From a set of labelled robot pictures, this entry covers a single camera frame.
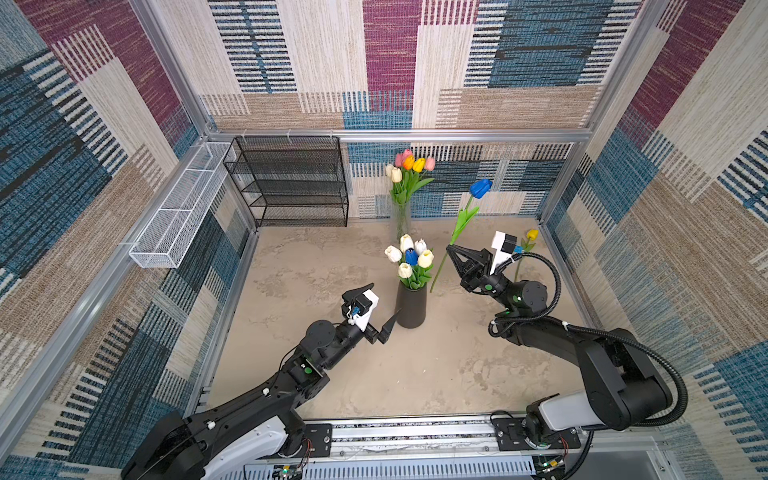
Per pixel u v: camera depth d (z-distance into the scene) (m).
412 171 0.92
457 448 0.73
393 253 0.71
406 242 0.73
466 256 0.67
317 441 0.74
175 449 0.41
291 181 1.11
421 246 0.74
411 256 0.70
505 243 0.62
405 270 0.70
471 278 0.67
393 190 0.97
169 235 0.72
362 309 0.59
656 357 0.41
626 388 0.44
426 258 0.67
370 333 0.65
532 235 1.12
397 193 0.94
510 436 0.73
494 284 0.67
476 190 0.59
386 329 0.65
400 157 0.96
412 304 0.89
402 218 1.06
